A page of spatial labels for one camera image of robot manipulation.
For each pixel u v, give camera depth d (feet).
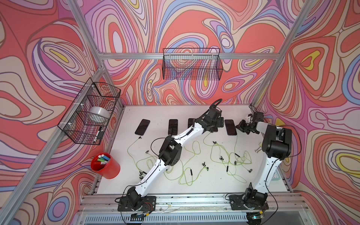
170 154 2.13
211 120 2.57
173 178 2.70
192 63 3.15
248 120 3.23
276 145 1.91
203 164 2.83
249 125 2.97
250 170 2.76
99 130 2.42
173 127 3.46
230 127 3.50
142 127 3.52
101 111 2.42
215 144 3.15
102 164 2.57
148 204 2.36
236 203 2.41
